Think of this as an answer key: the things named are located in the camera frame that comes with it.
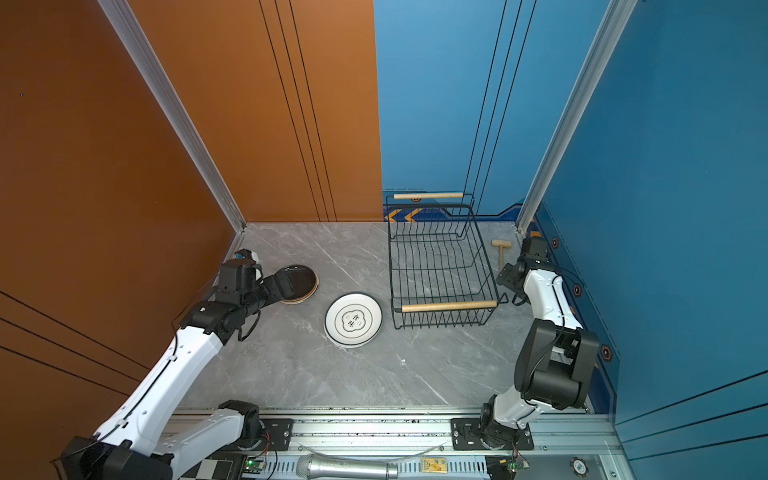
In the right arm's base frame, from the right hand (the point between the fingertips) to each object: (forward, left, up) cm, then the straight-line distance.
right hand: (516, 285), depth 89 cm
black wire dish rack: (+11, +21, -8) cm, 25 cm away
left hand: (-4, +67, +11) cm, 68 cm away
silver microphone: (-44, +56, -6) cm, 71 cm away
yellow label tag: (-43, +28, -9) cm, 52 cm away
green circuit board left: (-43, +70, -11) cm, 83 cm away
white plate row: (-7, +50, -8) cm, 51 cm away
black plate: (+6, +67, -6) cm, 67 cm away
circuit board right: (-43, +11, -12) cm, 46 cm away
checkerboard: (-44, +79, -7) cm, 90 cm away
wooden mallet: (+25, -4, -9) cm, 27 cm away
